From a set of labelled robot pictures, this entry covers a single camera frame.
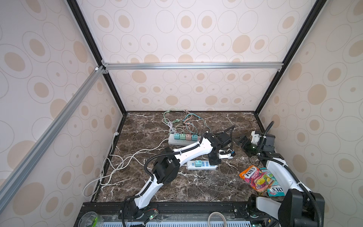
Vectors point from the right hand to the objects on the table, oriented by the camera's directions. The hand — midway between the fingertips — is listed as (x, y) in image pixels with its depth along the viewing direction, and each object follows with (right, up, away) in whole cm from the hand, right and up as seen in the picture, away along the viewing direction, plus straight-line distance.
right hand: (238, 141), depth 86 cm
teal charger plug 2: (-38, +2, +11) cm, 40 cm away
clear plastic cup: (-78, -35, -18) cm, 87 cm away
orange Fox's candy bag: (+10, -22, -4) cm, 25 cm away
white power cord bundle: (-79, -15, +6) cm, 81 cm away
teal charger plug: (-25, -13, -2) cm, 28 cm away
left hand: (-12, -10, -3) cm, 16 cm away
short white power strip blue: (-20, -15, +2) cm, 25 cm away
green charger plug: (-34, +2, +11) cm, 36 cm away
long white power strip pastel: (-42, -1, +14) cm, 44 cm away
